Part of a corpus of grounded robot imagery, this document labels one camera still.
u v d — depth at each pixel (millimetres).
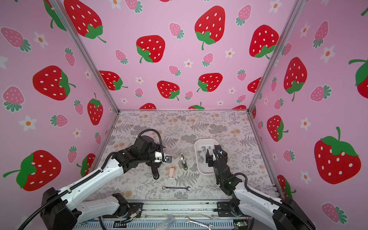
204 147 982
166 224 687
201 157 930
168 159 657
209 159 741
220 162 699
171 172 854
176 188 816
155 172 875
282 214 418
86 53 856
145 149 605
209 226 696
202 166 903
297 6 691
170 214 730
